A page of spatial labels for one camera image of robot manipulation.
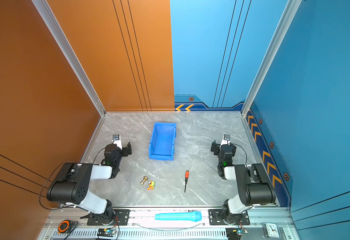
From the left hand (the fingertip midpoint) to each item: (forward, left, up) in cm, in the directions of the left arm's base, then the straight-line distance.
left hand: (121, 141), depth 94 cm
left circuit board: (-46, -1, -9) cm, 47 cm away
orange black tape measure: (-45, +16, -4) cm, 48 cm away
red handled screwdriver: (-19, -42, -6) cm, 46 cm away
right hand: (0, -64, +1) cm, 64 cm away
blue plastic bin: (+4, -25, -9) cm, 27 cm away
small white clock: (-45, -80, -4) cm, 92 cm away
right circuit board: (-46, -64, -8) cm, 79 cm away
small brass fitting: (-21, -18, -6) cm, 28 cm away
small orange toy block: (-25, -22, -5) cm, 34 cm away
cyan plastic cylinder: (-40, -45, -4) cm, 60 cm away
